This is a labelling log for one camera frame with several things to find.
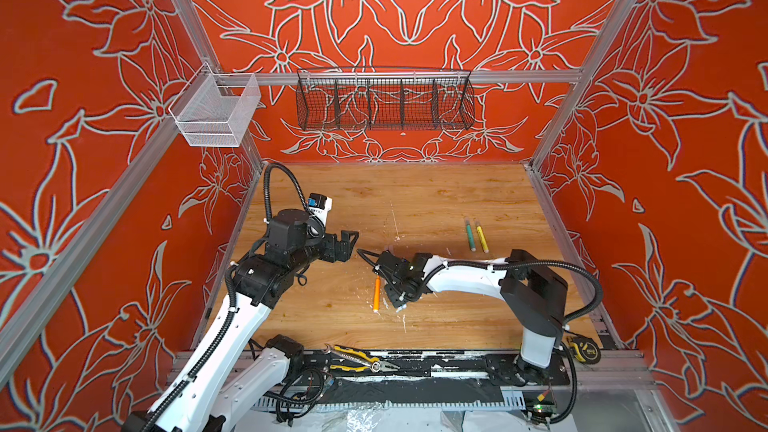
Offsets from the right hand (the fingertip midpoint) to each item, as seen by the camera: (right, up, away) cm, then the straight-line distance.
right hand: (392, 295), depth 86 cm
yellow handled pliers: (-5, -12, -13) cm, 19 cm away
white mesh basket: (-57, +57, +9) cm, 82 cm away
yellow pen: (+31, +15, +11) cm, 36 cm away
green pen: (+27, +15, +11) cm, 33 cm away
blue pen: (+3, -2, -3) cm, 5 cm away
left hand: (-13, +22, -15) cm, 29 cm away
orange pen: (-4, 0, -1) cm, 4 cm away
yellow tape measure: (+49, -9, -12) cm, 51 cm away
